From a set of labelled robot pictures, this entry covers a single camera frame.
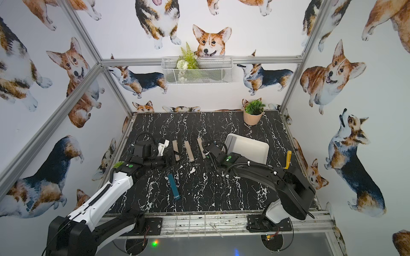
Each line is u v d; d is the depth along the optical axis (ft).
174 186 2.74
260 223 2.45
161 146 2.42
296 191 1.41
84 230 1.27
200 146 3.29
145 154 2.10
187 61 2.68
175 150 3.22
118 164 2.71
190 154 3.13
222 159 2.07
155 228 2.39
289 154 3.13
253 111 3.45
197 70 2.84
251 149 3.30
